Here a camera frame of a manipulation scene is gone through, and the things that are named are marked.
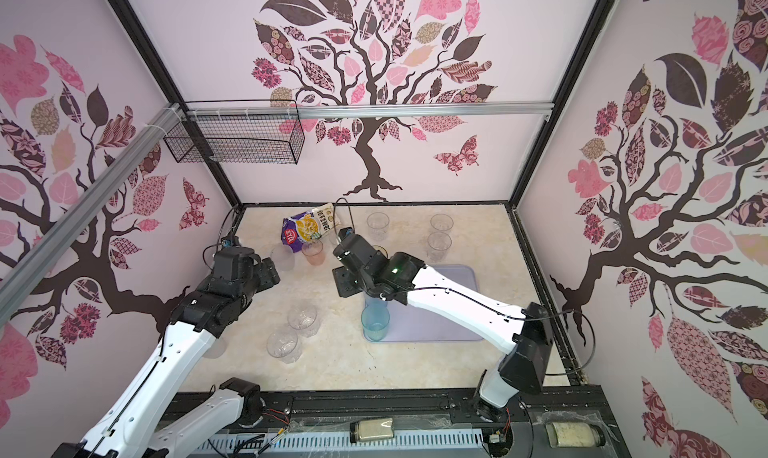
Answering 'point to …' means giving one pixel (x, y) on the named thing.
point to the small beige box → (369, 429)
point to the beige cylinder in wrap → (565, 434)
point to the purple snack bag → (305, 227)
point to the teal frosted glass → (375, 317)
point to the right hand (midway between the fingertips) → (343, 271)
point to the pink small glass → (314, 252)
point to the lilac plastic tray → (410, 323)
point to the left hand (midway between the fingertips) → (261, 272)
